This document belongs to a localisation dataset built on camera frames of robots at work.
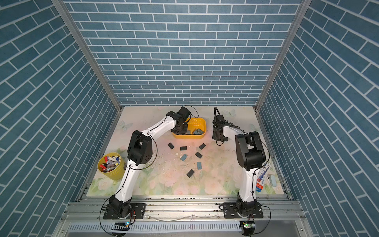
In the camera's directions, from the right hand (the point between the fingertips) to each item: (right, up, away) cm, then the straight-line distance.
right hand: (219, 137), depth 103 cm
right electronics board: (+11, -42, -30) cm, 53 cm away
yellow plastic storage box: (-18, +10, +8) cm, 22 cm away
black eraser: (-33, -5, -4) cm, 34 cm away
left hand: (-23, +4, -2) cm, 24 cm away
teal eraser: (-14, -16, -13) cm, 25 cm away
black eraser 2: (-24, -6, -7) cm, 26 cm away
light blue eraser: (-24, -12, -9) cm, 29 cm away
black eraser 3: (-12, -5, -5) cm, 14 cm away
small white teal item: (+27, -22, -21) cm, 41 cm away
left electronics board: (-53, -40, -31) cm, 74 cm away
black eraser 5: (-19, -19, -17) cm, 32 cm away
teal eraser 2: (-15, +4, -1) cm, 15 cm away
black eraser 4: (-14, -11, -9) cm, 20 cm away
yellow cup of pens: (-62, -12, -24) cm, 68 cm away
